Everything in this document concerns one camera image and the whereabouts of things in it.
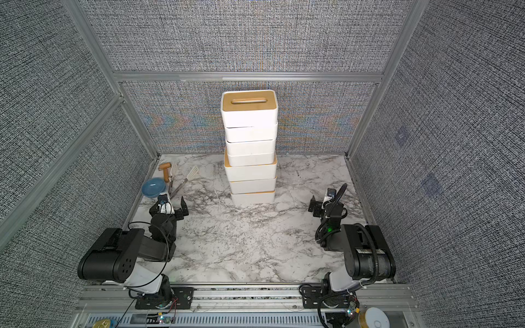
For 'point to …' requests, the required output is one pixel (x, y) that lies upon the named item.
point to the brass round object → (102, 323)
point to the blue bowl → (152, 187)
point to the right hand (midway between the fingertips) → (325, 191)
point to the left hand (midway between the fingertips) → (173, 197)
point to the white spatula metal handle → (191, 174)
